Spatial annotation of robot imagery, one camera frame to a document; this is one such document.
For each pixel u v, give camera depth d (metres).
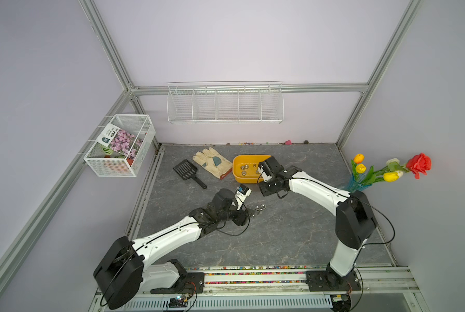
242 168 1.08
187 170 1.08
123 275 0.40
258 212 0.91
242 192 0.69
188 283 0.73
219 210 0.61
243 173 1.05
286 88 1.60
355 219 0.47
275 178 0.69
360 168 0.71
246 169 1.09
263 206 0.93
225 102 1.01
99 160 0.73
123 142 0.74
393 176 0.69
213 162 1.12
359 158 0.74
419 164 0.62
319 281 0.74
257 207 0.94
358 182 0.80
